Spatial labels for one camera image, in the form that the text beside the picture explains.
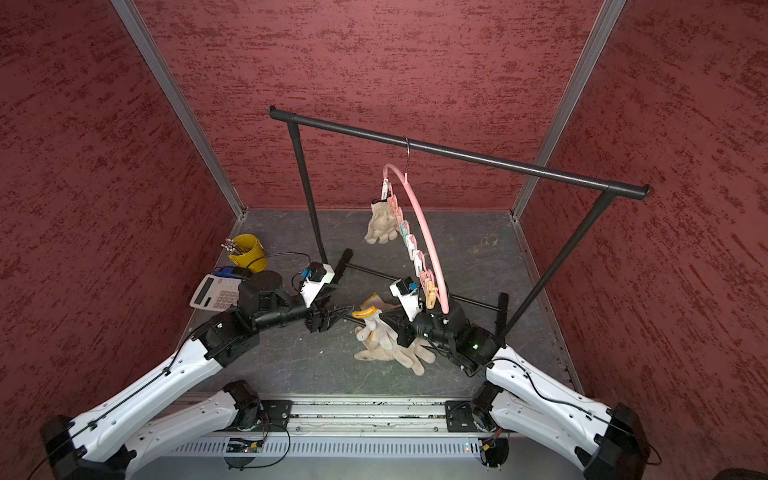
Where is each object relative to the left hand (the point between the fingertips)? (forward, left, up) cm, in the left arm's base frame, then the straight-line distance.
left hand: (343, 302), depth 68 cm
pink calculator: (+14, +46, -23) cm, 53 cm away
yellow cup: (+23, +34, -15) cm, 44 cm away
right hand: (-2, -9, -7) cm, 12 cm away
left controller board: (-26, +25, -27) cm, 45 cm away
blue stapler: (+21, +43, -21) cm, 52 cm away
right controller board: (-27, -36, -23) cm, 50 cm away
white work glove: (-2, -8, -20) cm, 22 cm away
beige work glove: (+25, -8, -1) cm, 26 cm away
